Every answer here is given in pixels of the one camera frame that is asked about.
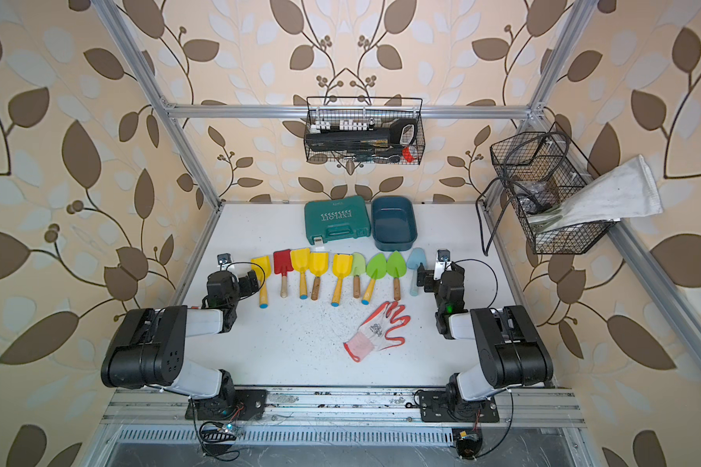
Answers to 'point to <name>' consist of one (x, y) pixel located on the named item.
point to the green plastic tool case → (335, 219)
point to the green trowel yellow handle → (376, 269)
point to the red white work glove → (373, 334)
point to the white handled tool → (415, 258)
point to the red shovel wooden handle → (282, 265)
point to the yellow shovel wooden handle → (319, 265)
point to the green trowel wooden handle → (396, 268)
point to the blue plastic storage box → (393, 224)
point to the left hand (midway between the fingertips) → (238, 270)
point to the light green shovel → (358, 269)
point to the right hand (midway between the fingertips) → (438, 263)
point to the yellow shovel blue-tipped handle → (262, 269)
